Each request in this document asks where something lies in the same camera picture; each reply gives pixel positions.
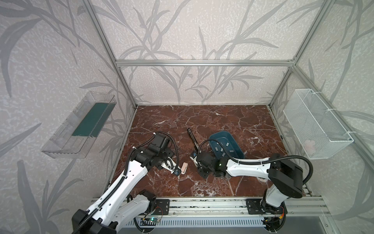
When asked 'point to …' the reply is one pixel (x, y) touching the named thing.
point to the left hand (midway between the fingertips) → (170, 147)
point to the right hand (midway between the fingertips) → (199, 162)
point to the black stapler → (194, 140)
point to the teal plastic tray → (229, 143)
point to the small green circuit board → (154, 220)
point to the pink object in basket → (309, 145)
